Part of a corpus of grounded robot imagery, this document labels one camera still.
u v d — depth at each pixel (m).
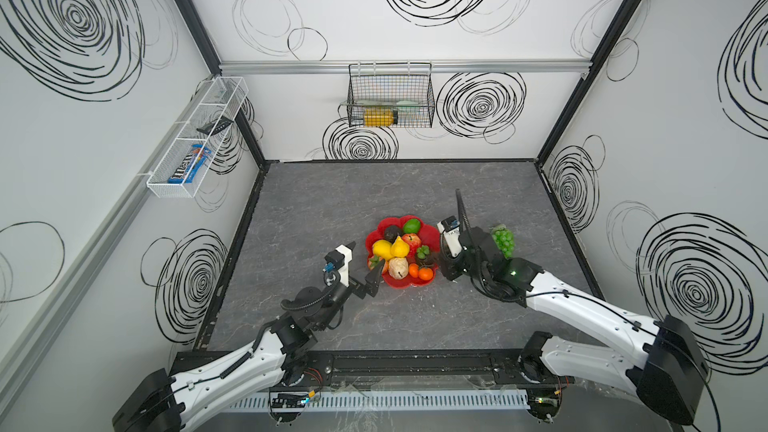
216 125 0.76
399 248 0.87
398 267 0.84
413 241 0.91
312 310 0.50
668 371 0.38
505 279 0.57
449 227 0.69
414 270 0.87
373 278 0.65
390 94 0.99
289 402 0.72
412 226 0.96
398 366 0.75
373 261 0.85
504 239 0.91
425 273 0.85
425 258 0.88
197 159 0.72
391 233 0.90
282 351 0.56
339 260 0.61
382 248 0.89
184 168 0.70
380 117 0.88
